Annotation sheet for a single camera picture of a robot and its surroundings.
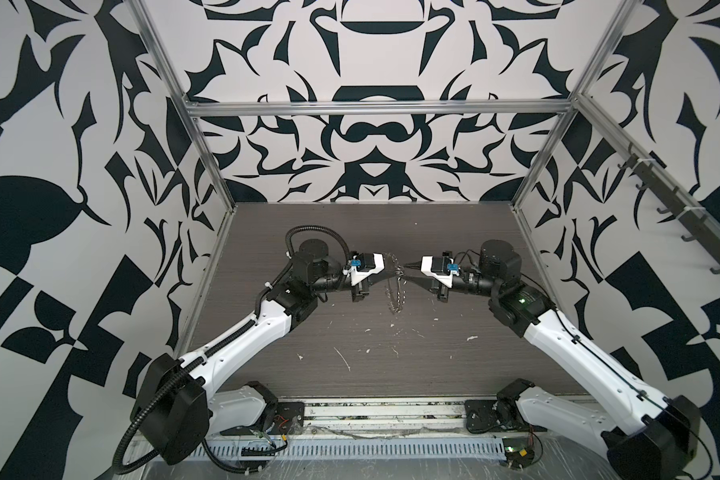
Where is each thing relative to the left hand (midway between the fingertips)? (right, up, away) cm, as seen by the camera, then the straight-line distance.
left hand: (396, 262), depth 67 cm
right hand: (+3, -1, -1) cm, 3 cm away
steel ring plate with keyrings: (0, -4, -2) cm, 5 cm away
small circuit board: (+29, -45, +4) cm, 54 cm away
